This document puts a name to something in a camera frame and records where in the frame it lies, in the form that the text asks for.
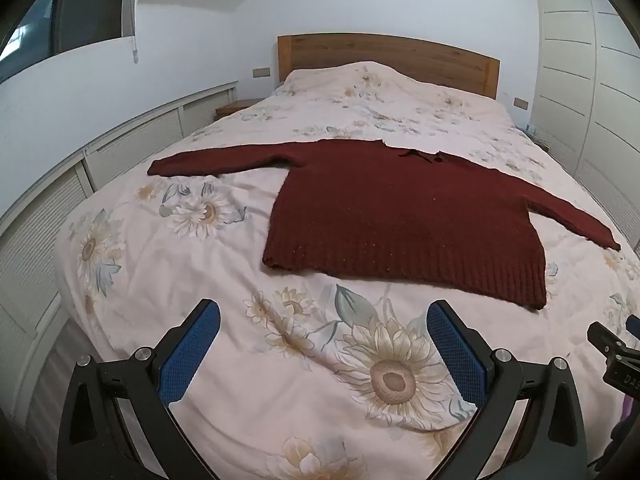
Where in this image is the floral pink duvet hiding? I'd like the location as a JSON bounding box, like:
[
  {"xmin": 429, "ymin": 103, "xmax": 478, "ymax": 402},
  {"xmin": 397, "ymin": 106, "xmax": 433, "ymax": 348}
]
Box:
[{"xmin": 54, "ymin": 61, "xmax": 640, "ymax": 480}]

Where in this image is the white louvered wall cabinet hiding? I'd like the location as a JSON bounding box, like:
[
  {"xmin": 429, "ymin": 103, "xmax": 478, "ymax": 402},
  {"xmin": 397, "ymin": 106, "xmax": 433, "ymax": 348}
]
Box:
[{"xmin": 0, "ymin": 81, "xmax": 238, "ymax": 431}]

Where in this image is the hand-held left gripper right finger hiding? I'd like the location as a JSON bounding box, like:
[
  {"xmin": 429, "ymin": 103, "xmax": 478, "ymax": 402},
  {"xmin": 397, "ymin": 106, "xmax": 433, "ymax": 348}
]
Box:
[{"xmin": 426, "ymin": 300, "xmax": 588, "ymax": 480}]

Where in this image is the wooden nightstand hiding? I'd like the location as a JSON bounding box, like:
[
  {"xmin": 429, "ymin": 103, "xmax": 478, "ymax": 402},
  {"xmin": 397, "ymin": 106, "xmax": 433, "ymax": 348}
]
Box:
[{"xmin": 216, "ymin": 98, "xmax": 263, "ymax": 120}]

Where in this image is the dark red knit sweater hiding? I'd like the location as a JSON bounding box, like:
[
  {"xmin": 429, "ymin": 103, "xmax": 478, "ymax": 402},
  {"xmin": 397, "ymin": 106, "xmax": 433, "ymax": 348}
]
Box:
[{"xmin": 147, "ymin": 139, "xmax": 622, "ymax": 311}]

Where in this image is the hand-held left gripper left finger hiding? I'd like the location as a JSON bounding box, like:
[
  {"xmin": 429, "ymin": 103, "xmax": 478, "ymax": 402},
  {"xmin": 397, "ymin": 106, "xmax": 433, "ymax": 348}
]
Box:
[{"xmin": 56, "ymin": 298, "xmax": 223, "ymax": 480}]

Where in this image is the wooden headboard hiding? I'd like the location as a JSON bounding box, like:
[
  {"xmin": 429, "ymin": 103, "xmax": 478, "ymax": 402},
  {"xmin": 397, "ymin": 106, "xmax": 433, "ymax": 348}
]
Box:
[{"xmin": 277, "ymin": 34, "xmax": 501, "ymax": 101}]

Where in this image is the window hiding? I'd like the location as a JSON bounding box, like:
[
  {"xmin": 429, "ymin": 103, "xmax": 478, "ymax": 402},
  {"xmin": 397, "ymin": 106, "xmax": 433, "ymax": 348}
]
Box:
[{"xmin": 0, "ymin": 0, "xmax": 138, "ymax": 81}]

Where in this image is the white wardrobe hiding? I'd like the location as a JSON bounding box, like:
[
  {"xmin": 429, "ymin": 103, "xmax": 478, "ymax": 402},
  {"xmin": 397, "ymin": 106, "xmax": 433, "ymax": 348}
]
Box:
[{"xmin": 530, "ymin": 0, "xmax": 640, "ymax": 256}]

